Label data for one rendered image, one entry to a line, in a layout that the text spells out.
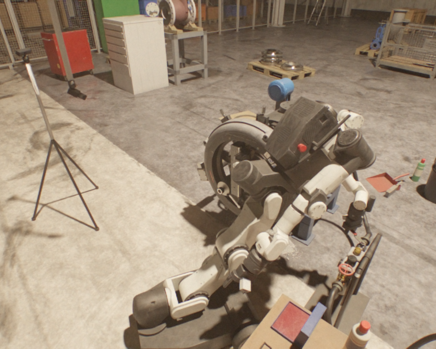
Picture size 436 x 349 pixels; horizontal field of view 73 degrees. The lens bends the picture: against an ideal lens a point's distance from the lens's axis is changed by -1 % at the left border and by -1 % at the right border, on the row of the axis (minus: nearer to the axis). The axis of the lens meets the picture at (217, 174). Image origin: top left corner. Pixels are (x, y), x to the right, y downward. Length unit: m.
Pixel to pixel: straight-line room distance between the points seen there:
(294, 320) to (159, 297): 0.67
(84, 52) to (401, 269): 6.33
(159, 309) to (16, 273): 1.25
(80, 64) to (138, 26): 1.91
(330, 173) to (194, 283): 0.91
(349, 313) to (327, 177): 1.13
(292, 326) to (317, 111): 0.92
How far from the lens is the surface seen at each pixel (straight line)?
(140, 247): 2.41
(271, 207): 1.39
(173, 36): 5.65
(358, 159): 1.26
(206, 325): 1.79
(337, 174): 1.24
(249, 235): 1.51
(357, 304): 2.22
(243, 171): 1.29
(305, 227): 2.39
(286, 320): 1.48
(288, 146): 1.29
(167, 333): 1.78
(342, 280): 1.71
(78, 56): 6.87
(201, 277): 1.67
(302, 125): 1.29
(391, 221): 2.94
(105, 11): 8.72
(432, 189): 3.32
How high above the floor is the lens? 1.73
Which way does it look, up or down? 34 degrees down
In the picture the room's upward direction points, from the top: straight up
